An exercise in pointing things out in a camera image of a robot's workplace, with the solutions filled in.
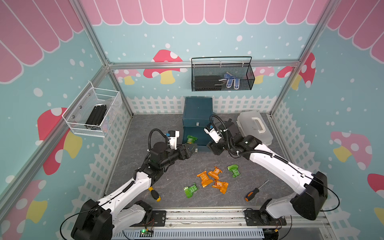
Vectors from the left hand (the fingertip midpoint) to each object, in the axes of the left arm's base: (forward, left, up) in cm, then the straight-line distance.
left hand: (193, 148), depth 76 cm
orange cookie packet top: (-5, -13, -20) cm, 24 cm away
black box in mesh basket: (+36, -7, +14) cm, 40 cm away
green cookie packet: (-2, -25, -19) cm, 32 cm away
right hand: (+4, -9, 0) cm, 10 cm away
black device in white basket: (+8, +46, +15) cm, 49 cm away
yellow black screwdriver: (-17, +21, -20) cm, 34 cm away
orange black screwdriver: (-17, -31, -19) cm, 40 cm away
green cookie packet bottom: (-15, +2, -20) cm, 25 cm away
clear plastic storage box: (+26, -38, -9) cm, 47 cm away
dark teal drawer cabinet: (+28, -2, -2) cm, 28 cm away
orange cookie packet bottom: (-13, -16, -19) cm, 28 cm away
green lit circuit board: (-35, +23, -23) cm, 47 cm away
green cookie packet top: (+14, +2, -12) cm, 18 cm away
